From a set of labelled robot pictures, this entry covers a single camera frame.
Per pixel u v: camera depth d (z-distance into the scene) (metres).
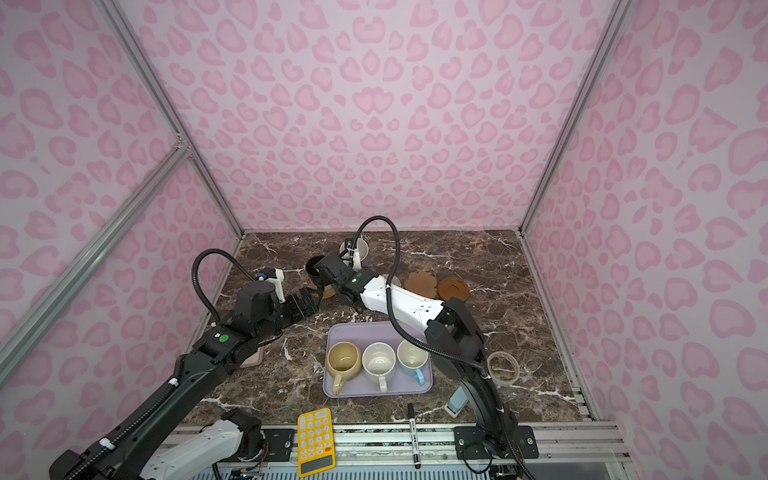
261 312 0.58
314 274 0.95
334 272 0.68
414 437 0.73
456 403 0.75
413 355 0.86
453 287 1.03
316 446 0.72
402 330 0.48
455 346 0.52
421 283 1.04
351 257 0.77
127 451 0.40
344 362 0.85
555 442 0.75
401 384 0.82
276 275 0.70
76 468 0.37
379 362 0.86
